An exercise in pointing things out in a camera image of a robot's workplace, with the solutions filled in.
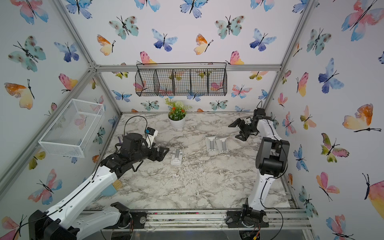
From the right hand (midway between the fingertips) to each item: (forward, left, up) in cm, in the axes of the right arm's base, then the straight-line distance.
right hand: (234, 129), depth 94 cm
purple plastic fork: (-4, +77, -12) cm, 78 cm away
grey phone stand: (-16, +35, -10) cm, 40 cm away
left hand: (-20, +39, +8) cm, 45 cm away
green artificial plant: (+9, +36, +5) cm, 37 cm away
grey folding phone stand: (-7, +14, -8) cm, 17 cm away
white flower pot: (+8, +38, -7) cm, 39 cm away
